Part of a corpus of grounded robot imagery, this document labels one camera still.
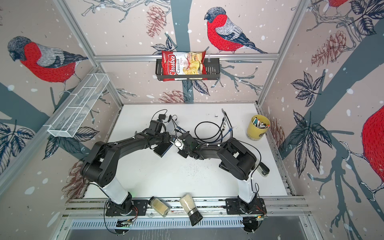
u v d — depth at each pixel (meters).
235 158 0.49
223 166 0.85
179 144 0.82
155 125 0.76
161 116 1.10
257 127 0.91
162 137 0.85
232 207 0.73
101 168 0.47
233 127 1.06
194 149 0.73
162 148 0.90
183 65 0.88
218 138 1.00
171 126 1.04
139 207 0.73
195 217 0.67
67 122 0.71
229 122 1.10
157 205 0.71
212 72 0.95
